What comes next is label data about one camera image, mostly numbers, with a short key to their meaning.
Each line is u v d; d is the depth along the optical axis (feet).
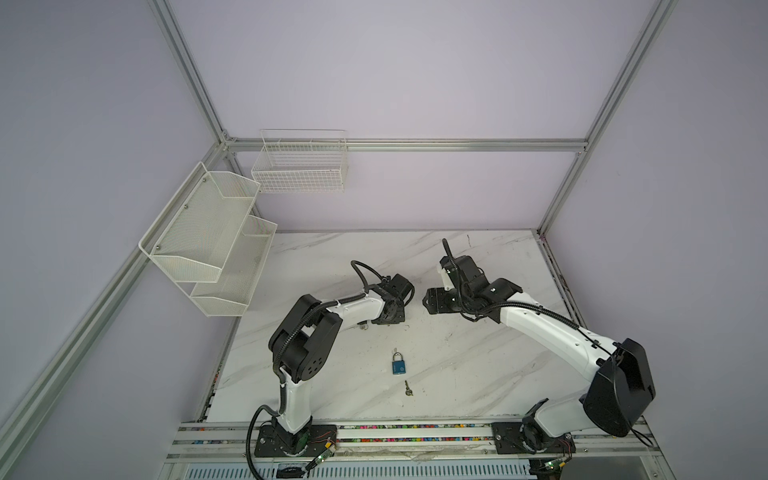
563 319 1.61
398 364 2.83
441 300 2.39
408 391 2.69
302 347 1.63
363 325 3.08
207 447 2.41
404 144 3.04
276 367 1.52
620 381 1.36
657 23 2.27
